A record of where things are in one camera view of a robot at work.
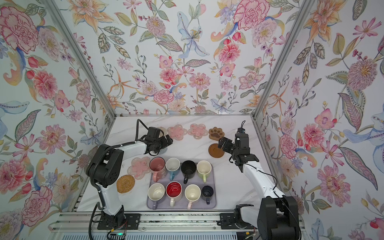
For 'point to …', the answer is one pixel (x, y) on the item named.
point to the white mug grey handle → (156, 193)
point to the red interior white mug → (173, 190)
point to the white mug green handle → (203, 168)
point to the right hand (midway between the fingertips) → (225, 141)
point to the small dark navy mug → (207, 193)
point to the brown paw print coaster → (215, 133)
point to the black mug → (188, 169)
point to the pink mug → (157, 166)
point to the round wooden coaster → (215, 151)
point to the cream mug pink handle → (192, 193)
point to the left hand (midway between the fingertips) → (171, 143)
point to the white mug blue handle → (172, 165)
